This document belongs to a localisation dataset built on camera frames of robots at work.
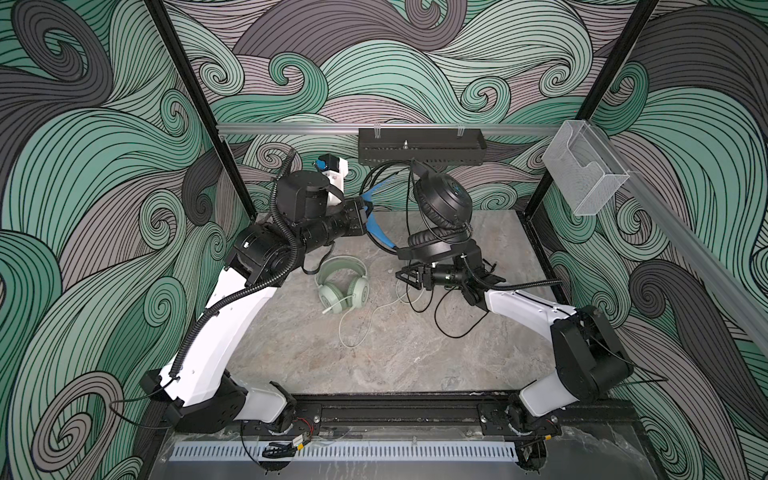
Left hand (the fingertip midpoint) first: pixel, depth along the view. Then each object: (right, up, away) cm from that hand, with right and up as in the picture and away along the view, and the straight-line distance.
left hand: (376, 203), depth 57 cm
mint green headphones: (-12, -22, +43) cm, 50 cm away
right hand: (+7, -17, +23) cm, 29 cm away
